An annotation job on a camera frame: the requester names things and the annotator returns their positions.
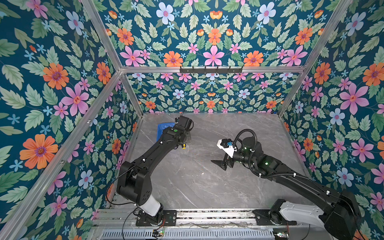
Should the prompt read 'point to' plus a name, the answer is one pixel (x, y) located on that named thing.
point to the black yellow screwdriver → (184, 146)
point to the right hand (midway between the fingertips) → (216, 149)
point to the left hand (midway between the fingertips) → (187, 134)
